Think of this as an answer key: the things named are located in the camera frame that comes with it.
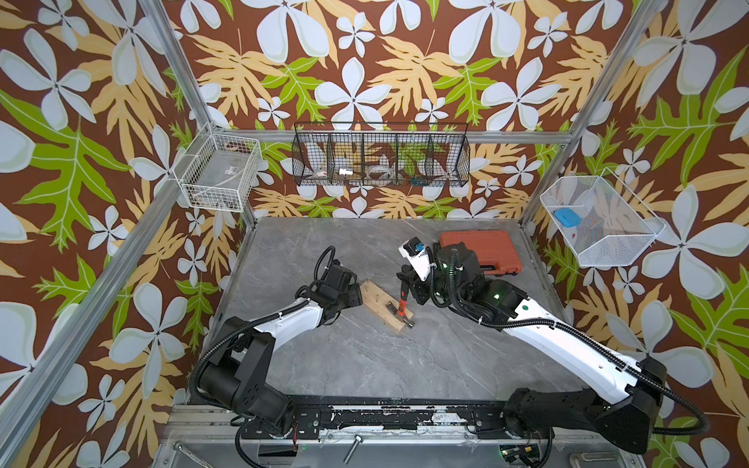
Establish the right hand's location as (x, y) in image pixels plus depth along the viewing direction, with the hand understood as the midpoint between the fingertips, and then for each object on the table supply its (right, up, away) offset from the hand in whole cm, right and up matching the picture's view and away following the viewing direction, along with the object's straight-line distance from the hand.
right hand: (399, 270), depth 72 cm
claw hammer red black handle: (+2, -12, +11) cm, 16 cm away
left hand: (-13, -8, +21) cm, 26 cm away
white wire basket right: (+60, +12, +7) cm, 62 cm away
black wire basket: (-4, +37, +26) cm, 46 cm away
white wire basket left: (-53, +29, +14) cm, 62 cm away
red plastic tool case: (+39, +5, +36) cm, 54 cm away
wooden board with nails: (-3, -12, +18) cm, 22 cm away
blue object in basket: (+52, +15, +15) cm, 56 cm away
